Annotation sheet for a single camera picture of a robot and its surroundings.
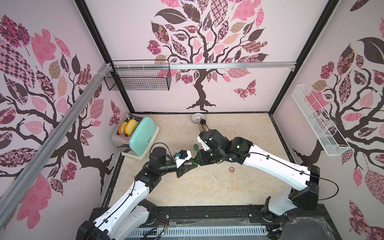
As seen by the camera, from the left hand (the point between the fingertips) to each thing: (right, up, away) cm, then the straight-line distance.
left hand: (194, 164), depth 72 cm
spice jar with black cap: (+6, +22, +33) cm, 41 cm away
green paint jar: (0, +2, -5) cm, 5 cm away
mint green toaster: (-31, +12, +13) cm, 35 cm away
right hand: (+1, +2, -4) cm, 4 cm away
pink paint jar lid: (+23, -8, +18) cm, 30 cm away
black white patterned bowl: (+2, +26, +42) cm, 49 cm away
